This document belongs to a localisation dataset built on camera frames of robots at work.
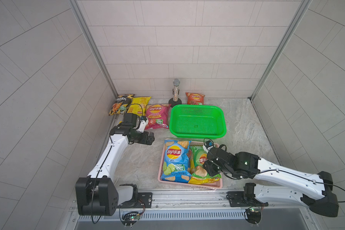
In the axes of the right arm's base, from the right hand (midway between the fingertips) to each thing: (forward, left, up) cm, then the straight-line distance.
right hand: (204, 168), depth 70 cm
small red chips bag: (+54, -2, -4) cm, 54 cm away
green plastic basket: (+37, -2, -11) cm, 38 cm away
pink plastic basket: (-5, -5, -11) cm, 13 cm away
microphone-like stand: (+52, +13, -4) cm, 54 cm away
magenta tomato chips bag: (+37, +25, -2) cm, 45 cm away
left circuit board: (-17, +36, -9) cm, 41 cm away
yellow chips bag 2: (-4, +4, -7) cm, 9 cm away
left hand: (+21, +29, +1) cm, 36 cm away
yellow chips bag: (+49, +40, -3) cm, 63 cm away
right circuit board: (-19, -22, -14) cm, 32 cm away
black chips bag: (+48, +53, -1) cm, 71 cm away
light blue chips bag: (+4, +14, +1) cm, 15 cm away
